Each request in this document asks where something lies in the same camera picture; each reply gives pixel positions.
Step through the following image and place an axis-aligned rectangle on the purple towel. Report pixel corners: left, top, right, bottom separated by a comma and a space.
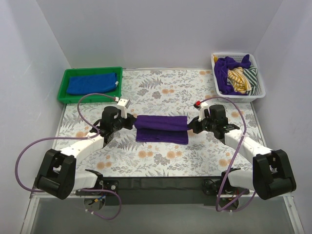
214, 54, 251, 96
135, 115, 189, 145

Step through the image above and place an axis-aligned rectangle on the blue towel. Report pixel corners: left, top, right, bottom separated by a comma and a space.
66, 73, 119, 95

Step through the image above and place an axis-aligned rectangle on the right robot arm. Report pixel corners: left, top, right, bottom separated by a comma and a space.
188, 101, 296, 200

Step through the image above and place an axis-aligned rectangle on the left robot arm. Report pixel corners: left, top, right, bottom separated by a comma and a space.
35, 106, 137, 199

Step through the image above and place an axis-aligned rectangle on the white plastic laundry basket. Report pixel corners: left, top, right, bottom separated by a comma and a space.
211, 52, 266, 102

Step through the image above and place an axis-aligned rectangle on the yellow white striped towel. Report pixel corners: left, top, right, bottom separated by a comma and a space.
228, 67, 252, 94

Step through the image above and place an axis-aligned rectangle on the green plastic tray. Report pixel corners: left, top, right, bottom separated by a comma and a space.
58, 67, 123, 104

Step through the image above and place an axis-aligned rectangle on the green white striped towel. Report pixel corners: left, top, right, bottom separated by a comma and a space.
243, 66, 258, 96

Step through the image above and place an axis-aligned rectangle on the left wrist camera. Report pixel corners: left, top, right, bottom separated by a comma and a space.
115, 97, 131, 119

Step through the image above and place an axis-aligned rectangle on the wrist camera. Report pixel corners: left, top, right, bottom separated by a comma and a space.
194, 100, 209, 122
115, 97, 131, 119

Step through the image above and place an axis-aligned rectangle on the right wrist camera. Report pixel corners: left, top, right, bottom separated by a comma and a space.
194, 100, 209, 122

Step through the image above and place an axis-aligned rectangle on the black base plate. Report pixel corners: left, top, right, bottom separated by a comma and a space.
75, 177, 244, 208

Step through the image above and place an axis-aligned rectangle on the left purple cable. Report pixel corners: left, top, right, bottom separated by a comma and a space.
15, 93, 122, 221

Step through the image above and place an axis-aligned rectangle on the purple cable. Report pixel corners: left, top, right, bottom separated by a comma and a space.
201, 97, 256, 212
15, 93, 122, 221

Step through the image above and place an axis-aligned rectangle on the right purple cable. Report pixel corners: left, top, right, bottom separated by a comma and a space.
201, 97, 256, 212

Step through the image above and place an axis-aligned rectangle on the aluminium rail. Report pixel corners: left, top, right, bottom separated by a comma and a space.
30, 189, 106, 199

